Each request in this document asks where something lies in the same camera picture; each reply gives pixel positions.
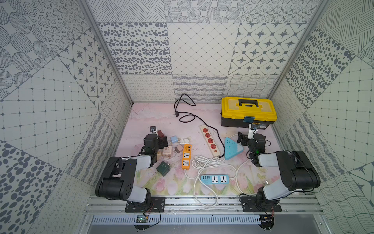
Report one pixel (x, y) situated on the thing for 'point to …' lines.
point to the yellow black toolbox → (233, 110)
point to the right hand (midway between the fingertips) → (247, 134)
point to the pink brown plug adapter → (178, 148)
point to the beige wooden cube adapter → (159, 154)
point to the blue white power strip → (216, 179)
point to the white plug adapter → (184, 141)
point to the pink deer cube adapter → (167, 151)
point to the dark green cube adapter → (163, 168)
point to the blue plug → (174, 139)
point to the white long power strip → (211, 143)
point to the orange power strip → (186, 157)
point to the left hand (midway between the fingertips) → (157, 136)
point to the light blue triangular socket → (232, 148)
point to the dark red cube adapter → (160, 133)
